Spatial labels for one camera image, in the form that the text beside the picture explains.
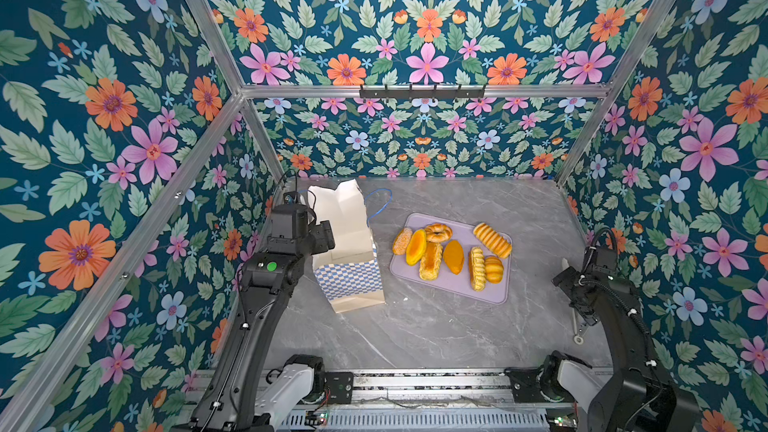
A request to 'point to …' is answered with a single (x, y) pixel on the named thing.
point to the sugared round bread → (402, 241)
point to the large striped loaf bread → (495, 240)
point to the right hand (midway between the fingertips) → (571, 291)
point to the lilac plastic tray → (446, 281)
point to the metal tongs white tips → (578, 338)
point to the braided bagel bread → (437, 232)
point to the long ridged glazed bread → (431, 257)
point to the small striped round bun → (494, 268)
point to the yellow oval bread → (416, 246)
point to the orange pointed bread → (454, 256)
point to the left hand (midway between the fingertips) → (317, 221)
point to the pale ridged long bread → (478, 269)
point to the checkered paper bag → (349, 275)
